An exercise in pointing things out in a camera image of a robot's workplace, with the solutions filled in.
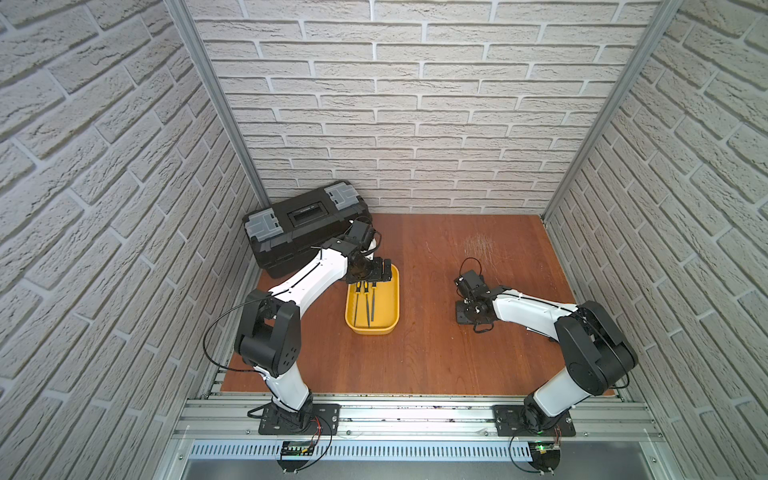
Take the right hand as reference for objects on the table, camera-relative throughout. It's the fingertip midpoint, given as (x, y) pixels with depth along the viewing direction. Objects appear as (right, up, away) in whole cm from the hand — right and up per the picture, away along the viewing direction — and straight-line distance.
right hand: (467, 314), depth 93 cm
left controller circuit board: (-48, -28, -21) cm, 60 cm away
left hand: (-27, +14, -5) cm, 31 cm away
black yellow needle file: (-36, +7, +4) cm, 37 cm away
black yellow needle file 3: (-30, +8, +4) cm, 32 cm away
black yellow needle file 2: (-33, +6, +4) cm, 34 cm away
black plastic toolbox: (-58, +25, -2) cm, 63 cm away
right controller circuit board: (+13, -28, -24) cm, 39 cm away
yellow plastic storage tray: (-26, +2, +2) cm, 26 cm away
